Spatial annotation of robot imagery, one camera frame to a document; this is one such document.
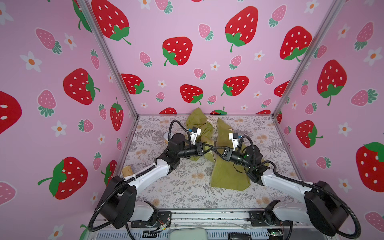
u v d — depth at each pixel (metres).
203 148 0.72
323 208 0.41
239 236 0.73
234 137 0.71
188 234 0.68
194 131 0.72
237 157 0.68
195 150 0.68
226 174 0.88
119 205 0.41
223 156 0.69
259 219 0.74
